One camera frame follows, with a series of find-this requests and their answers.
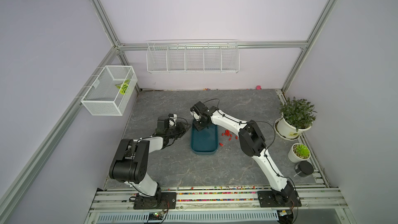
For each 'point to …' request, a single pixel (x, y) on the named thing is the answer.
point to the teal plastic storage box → (205, 141)
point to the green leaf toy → (123, 86)
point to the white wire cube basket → (112, 93)
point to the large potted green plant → (297, 115)
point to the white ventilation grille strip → (135, 217)
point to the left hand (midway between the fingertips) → (191, 127)
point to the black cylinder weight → (303, 169)
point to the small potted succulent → (298, 153)
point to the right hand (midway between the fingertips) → (197, 124)
